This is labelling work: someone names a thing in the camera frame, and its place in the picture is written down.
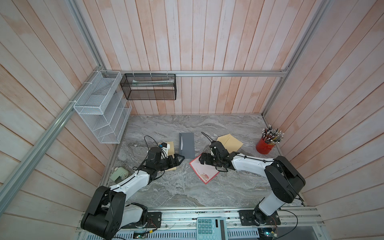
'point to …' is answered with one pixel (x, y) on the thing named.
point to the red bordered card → (205, 172)
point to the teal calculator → (211, 228)
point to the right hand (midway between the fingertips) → (204, 159)
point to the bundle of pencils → (272, 136)
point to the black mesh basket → (149, 86)
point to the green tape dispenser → (119, 172)
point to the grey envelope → (186, 145)
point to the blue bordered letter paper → (181, 145)
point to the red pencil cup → (263, 147)
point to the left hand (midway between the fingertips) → (180, 161)
